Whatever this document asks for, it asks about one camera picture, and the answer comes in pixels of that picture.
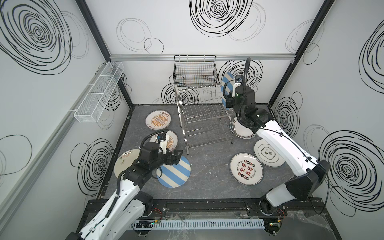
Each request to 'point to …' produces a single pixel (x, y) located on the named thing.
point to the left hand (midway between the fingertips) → (177, 150)
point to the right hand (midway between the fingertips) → (231, 90)
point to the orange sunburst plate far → (158, 120)
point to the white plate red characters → (246, 169)
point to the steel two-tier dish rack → (205, 119)
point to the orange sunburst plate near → (172, 140)
